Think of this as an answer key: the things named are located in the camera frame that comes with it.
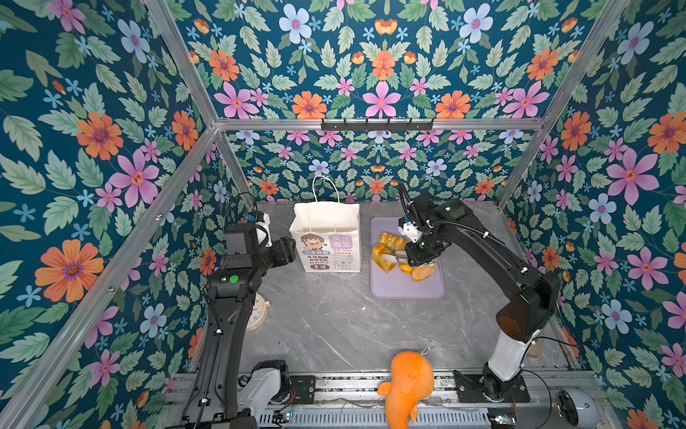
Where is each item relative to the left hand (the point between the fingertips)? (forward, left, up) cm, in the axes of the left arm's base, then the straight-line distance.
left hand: (287, 235), depth 71 cm
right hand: (-2, -36, -12) cm, 38 cm away
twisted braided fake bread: (+14, -32, -26) cm, 44 cm away
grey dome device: (-41, -69, -21) cm, 83 cm away
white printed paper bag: (+4, -9, -6) cm, 12 cm away
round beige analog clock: (-11, +14, -27) cm, 32 cm away
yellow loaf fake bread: (+8, -26, -24) cm, 37 cm away
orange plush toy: (-33, -31, -21) cm, 50 cm away
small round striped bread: (+4, -36, -28) cm, 46 cm away
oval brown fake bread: (+1, -42, -26) cm, 49 cm away
